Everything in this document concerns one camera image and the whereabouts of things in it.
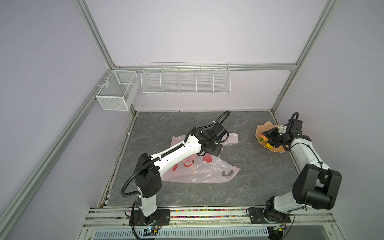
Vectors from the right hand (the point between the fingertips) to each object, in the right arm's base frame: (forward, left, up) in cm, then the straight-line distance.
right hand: (264, 135), depth 88 cm
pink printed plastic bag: (-20, +35, -2) cm, 40 cm away
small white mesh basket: (+29, +93, +12) cm, 99 cm away
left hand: (-12, +30, +2) cm, 33 cm away
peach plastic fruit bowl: (+15, -7, -10) cm, 19 cm away
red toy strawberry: (-3, +2, +1) cm, 4 cm away
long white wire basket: (+36, +48, +17) cm, 62 cm away
